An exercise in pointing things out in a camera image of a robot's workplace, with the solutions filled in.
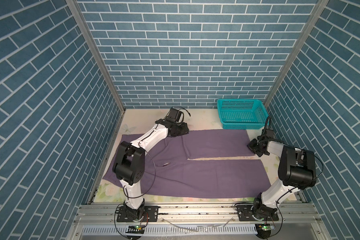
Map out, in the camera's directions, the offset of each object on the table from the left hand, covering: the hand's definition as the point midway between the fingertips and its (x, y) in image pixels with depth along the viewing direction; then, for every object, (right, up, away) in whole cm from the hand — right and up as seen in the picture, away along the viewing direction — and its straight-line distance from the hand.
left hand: (186, 130), depth 92 cm
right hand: (+42, -10, +7) cm, 44 cm away
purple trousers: (-10, -25, -4) cm, 27 cm away
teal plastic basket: (+46, +12, +28) cm, 55 cm away
